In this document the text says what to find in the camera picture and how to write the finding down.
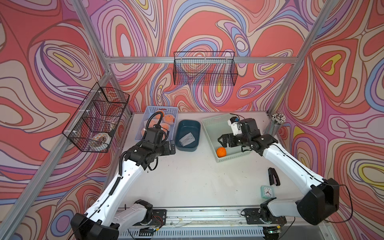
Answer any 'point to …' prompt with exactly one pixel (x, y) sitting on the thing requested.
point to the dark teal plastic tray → (184, 127)
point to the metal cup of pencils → (276, 120)
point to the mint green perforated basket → (214, 128)
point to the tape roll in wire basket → (101, 139)
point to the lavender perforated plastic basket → (150, 112)
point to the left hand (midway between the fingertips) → (168, 145)
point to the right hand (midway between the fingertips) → (226, 141)
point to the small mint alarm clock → (267, 192)
